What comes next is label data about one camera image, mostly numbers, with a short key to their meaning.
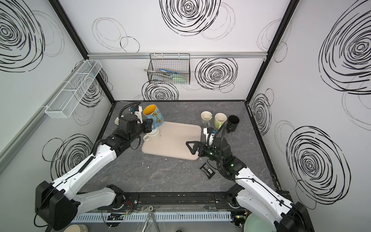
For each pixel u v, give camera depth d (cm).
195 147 66
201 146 65
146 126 69
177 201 75
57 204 37
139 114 69
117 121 94
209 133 67
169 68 124
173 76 85
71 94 77
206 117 100
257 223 67
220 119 99
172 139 96
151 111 78
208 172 82
